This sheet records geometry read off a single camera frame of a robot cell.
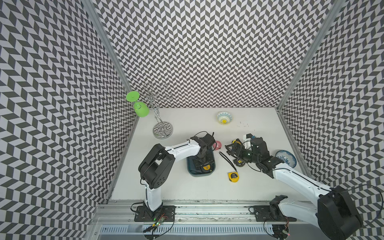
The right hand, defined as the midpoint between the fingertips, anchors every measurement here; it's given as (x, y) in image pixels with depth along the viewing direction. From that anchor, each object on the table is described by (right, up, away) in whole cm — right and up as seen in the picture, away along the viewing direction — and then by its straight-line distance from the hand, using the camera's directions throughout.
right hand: (230, 152), depth 83 cm
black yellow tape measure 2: (+6, -7, +4) cm, 10 cm away
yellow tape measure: (+1, -14, -1) cm, 14 cm away
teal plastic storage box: (-17, -9, +1) cm, 19 cm away
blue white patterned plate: (+36, -5, +6) cm, 37 cm away
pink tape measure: (-5, +2, +14) cm, 15 cm away
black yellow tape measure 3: (-13, -9, +1) cm, 16 cm away
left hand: (-13, -9, +4) cm, 16 cm away
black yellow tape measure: (+7, +4, +13) cm, 16 cm away
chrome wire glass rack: (-44, +31, 0) cm, 54 cm away
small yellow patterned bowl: (+1, +20, +28) cm, 35 cm away
